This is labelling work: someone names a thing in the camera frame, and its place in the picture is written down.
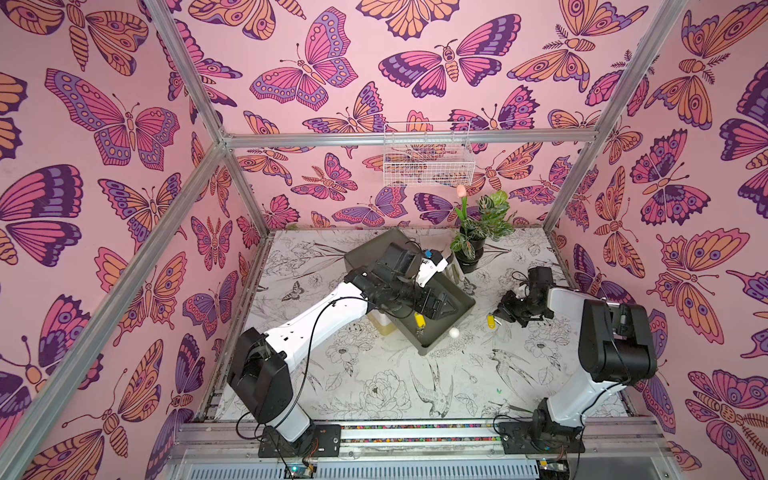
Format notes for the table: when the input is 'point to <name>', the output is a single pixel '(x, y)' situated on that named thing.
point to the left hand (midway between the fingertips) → (448, 304)
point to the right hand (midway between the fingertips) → (490, 310)
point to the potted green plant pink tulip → (480, 217)
